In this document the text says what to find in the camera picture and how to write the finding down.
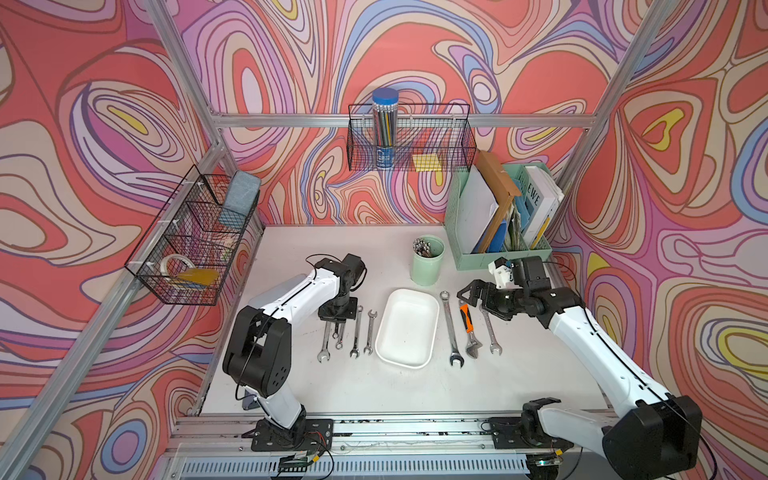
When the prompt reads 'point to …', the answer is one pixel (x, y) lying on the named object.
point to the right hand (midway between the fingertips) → (472, 307)
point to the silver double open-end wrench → (494, 344)
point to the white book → (546, 196)
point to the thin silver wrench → (339, 344)
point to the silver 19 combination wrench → (324, 352)
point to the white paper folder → (477, 204)
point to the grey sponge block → (242, 192)
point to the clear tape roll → (180, 256)
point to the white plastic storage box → (407, 328)
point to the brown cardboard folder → (504, 190)
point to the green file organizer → (464, 260)
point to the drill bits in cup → (422, 247)
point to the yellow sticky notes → (427, 162)
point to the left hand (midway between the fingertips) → (343, 320)
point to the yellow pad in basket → (203, 276)
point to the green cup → (426, 270)
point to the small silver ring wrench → (356, 351)
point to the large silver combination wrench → (455, 355)
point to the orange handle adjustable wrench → (472, 345)
